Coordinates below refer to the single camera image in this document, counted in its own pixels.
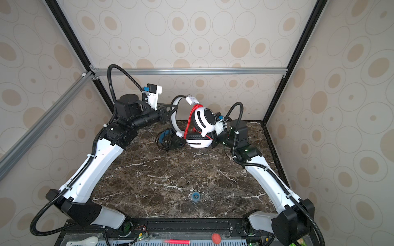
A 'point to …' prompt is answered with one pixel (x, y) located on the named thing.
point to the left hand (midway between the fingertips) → (179, 105)
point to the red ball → (216, 238)
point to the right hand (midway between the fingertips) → (205, 129)
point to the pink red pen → (177, 242)
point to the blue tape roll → (195, 196)
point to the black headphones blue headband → (168, 139)
